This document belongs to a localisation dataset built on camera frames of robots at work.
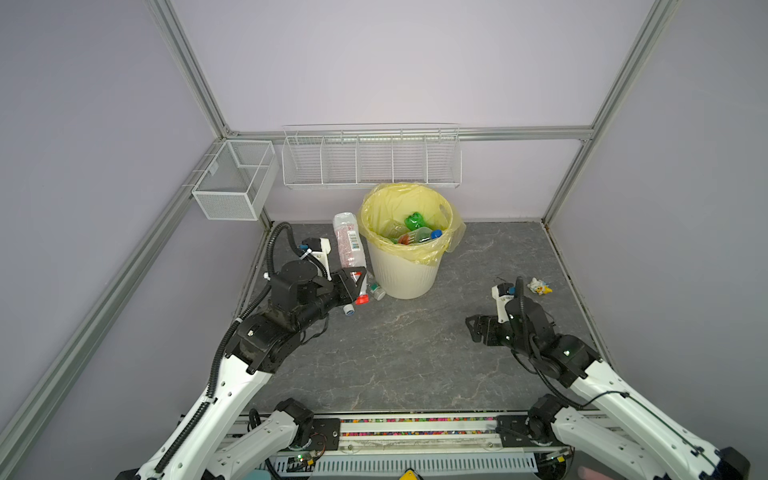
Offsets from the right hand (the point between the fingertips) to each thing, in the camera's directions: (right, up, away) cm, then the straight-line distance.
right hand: (480, 322), depth 77 cm
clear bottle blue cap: (-14, +23, +5) cm, 27 cm away
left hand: (-29, +13, -13) cm, 34 cm away
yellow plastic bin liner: (-24, +34, +17) cm, 45 cm away
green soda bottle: (-16, +28, +19) cm, 38 cm away
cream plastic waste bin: (-20, +10, +11) cm, 25 cm away
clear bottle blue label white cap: (-37, 0, +15) cm, 39 cm away
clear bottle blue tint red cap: (-19, +22, +8) cm, 30 cm away
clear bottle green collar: (-29, +6, +21) cm, 37 cm away
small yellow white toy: (+25, +7, +20) cm, 32 cm away
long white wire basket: (-34, +51, +23) cm, 65 cm away
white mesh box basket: (-77, +43, +28) cm, 93 cm away
